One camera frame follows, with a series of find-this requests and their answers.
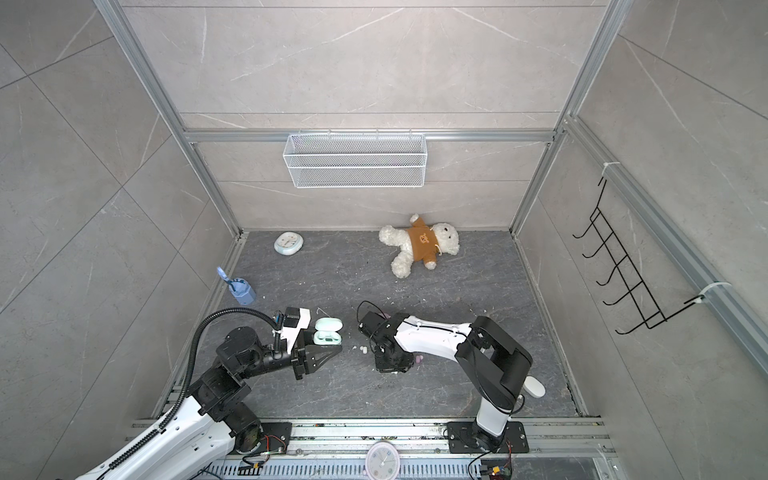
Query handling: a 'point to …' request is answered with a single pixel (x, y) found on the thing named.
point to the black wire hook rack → (651, 313)
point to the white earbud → (364, 349)
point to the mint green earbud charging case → (326, 333)
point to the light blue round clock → (288, 243)
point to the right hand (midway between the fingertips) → (389, 365)
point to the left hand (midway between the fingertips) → (338, 337)
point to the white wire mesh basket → (353, 161)
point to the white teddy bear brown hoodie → (418, 243)
